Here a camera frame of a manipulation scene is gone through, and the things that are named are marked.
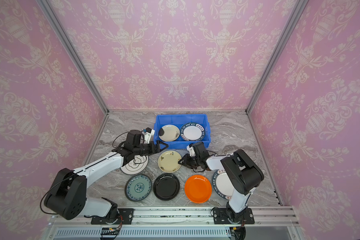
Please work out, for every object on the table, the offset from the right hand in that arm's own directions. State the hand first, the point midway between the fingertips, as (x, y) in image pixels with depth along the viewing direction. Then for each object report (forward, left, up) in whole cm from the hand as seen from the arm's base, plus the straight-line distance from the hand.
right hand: (180, 162), depth 91 cm
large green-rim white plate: (-14, -24, -3) cm, 27 cm away
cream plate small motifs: (+1, +7, 0) cm, 7 cm away
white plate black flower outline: (-1, +27, -1) cm, 27 cm away
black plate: (-14, +8, 0) cm, 16 cm away
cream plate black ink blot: (+23, +7, -1) cm, 25 cm away
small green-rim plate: (+23, -9, 0) cm, 25 cm away
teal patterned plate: (-14, +24, -1) cm, 28 cm away
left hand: (+3, +8, +13) cm, 16 cm away
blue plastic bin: (+37, -1, -2) cm, 37 cm away
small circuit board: (-33, +35, -4) cm, 48 cm away
